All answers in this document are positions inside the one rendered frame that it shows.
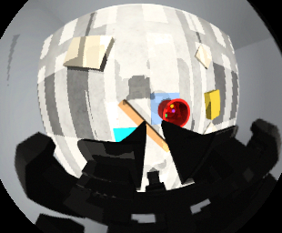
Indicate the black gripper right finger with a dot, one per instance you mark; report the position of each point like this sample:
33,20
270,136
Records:
190,149

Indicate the beige flat slab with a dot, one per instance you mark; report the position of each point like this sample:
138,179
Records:
89,52

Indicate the brown wooden bar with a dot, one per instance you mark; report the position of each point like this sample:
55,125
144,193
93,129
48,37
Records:
137,117

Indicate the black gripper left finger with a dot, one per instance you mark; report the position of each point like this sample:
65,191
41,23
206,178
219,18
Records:
129,152

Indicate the yellow rectangular block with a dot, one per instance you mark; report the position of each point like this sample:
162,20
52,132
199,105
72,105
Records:
212,104

